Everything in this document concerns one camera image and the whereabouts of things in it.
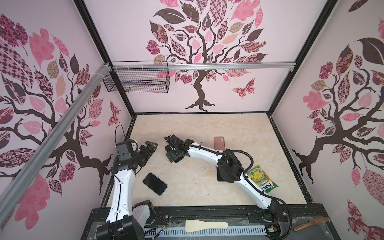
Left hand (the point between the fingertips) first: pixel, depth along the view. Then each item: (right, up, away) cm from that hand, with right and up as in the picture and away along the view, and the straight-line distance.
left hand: (155, 151), depth 80 cm
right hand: (+8, -3, +17) cm, 19 cm away
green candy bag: (+59, -15, +5) cm, 61 cm away
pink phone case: (+39, +1, +22) cm, 45 cm away
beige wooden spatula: (+20, -36, -8) cm, 42 cm away
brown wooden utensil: (+84, -35, -5) cm, 91 cm away
